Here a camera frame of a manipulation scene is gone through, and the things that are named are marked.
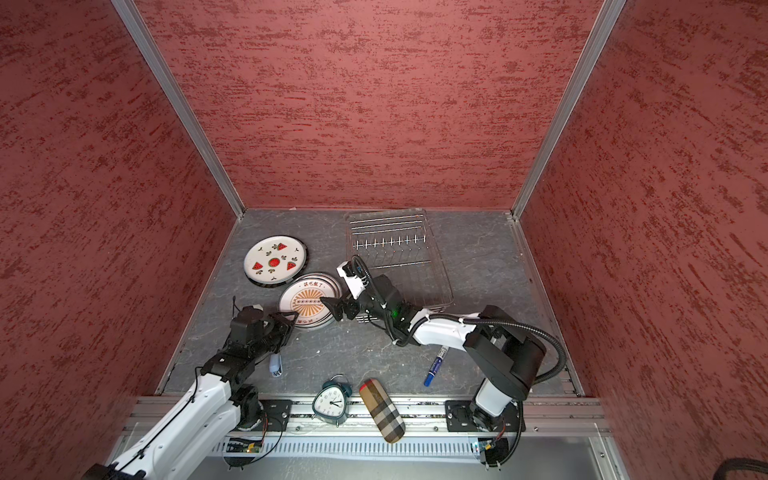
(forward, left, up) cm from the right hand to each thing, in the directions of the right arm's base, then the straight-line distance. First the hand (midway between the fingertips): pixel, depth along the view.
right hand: (331, 294), depth 79 cm
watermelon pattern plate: (+21, +24, -13) cm, 35 cm away
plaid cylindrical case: (-28, -14, -13) cm, 34 cm away
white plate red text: (+8, +12, -13) cm, 20 cm away
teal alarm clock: (-24, 0, -12) cm, 27 cm away
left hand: (-3, +11, -10) cm, 15 cm away
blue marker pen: (-14, -29, -15) cm, 36 cm away
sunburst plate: (+7, +12, -12) cm, 19 cm away
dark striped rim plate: (+21, +24, -13) cm, 35 cm away
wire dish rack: (+23, -20, -8) cm, 31 cm away
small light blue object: (-14, +16, -12) cm, 25 cm away
